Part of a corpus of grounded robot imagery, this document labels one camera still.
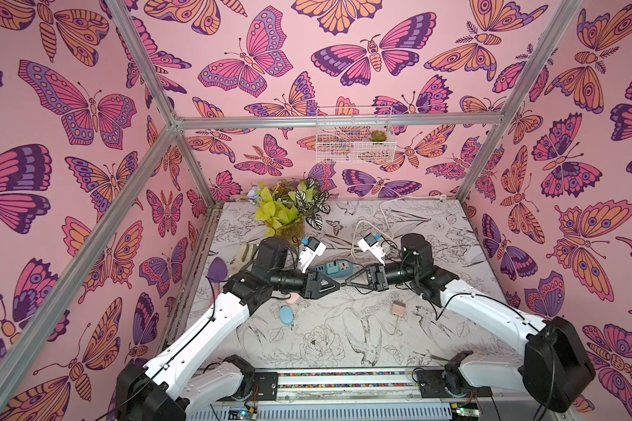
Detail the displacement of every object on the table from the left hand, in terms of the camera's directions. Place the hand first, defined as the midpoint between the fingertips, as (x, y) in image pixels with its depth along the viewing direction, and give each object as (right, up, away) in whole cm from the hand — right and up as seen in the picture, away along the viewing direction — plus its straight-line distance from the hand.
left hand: (336, 285), depth 68 cm
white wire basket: (+10, +48, +39) cm, 63 cm away
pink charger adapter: (+22, -13, +20) cm, 32 cm away
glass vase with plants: (-17, +22, +25) cm, 37 cm away
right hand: (+4, 0, +1) cm, 4 cm away
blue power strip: (+1, 0, +24) cm, 24 cm away
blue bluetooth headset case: (-16, -14, +19) cm, 28 cm away
